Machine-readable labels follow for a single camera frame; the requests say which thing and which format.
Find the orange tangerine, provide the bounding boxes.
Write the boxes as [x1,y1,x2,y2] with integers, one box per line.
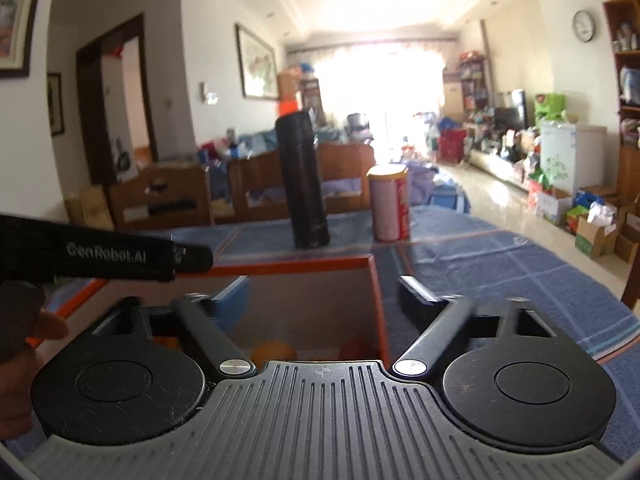
[250,340,297,368]

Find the pink cylindrical canister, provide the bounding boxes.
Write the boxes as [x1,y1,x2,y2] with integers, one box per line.
[367,164,410,243]

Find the wooden chair right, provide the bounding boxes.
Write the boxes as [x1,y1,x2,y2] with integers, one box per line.
[620,252,640,310]

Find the person's left hand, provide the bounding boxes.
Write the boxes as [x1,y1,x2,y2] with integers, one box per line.
[1,282,68,440]

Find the wooden chair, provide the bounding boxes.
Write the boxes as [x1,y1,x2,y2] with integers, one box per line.
[108,165,214,232]
[228,143,375,222]
[620,252,640,310]

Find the dark brown door frame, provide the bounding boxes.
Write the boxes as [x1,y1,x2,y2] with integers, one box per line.
[76,14,157,188]

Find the round wall clock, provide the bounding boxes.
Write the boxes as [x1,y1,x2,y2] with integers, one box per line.
[572,10,597,44]

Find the wooden bookshelf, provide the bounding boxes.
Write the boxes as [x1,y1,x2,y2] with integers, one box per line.
[602,0,640,206]

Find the blue plaid tablecloth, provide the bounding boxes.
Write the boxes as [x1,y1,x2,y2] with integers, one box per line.
[0,204,640,463]

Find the framed picture near left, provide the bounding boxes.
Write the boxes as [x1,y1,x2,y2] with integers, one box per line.
[0,0,38,79]

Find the wooden chair middle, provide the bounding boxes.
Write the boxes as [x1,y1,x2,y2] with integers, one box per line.
[228,143,375,222]

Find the wooden chair left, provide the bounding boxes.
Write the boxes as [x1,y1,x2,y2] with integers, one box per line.
[108,165,214,232]

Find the white small fridge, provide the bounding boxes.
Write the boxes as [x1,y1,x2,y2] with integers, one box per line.
[539,120,606,194]

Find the orange cardboard box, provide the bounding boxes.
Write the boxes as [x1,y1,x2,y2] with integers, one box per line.
[28,255,390,365]

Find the black thermos bottle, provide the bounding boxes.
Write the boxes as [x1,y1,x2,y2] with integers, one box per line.
[276,112,330,249]

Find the framed painting far wall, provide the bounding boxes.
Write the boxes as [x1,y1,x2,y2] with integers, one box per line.
[234,23,279,101]

